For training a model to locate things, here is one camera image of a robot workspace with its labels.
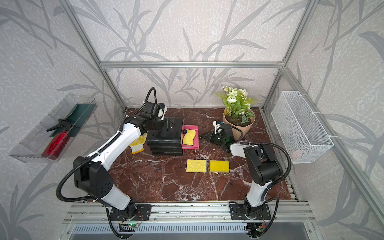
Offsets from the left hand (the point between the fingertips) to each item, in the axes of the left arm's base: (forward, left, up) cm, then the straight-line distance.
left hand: (170, 124), depth 84 cm
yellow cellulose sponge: (-16, -15, -19) cm, 29 cm away
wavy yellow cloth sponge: (-2, -10, -11) cm, 15 cm away
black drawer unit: (-9, 0, -3) cm, 9 cm away
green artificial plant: (+9, -39, +8) cm, 40 cm away
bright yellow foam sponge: (-16, -29, -21) cm, 39 cm away
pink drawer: (-4, -15, -15) cm, 21 cm away
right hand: (+1, -19, -10) cm, 22 cm away
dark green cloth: (-4, +43, +11) cm, 45 cm away
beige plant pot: (+9, -44, -5) cm, 45 cm away
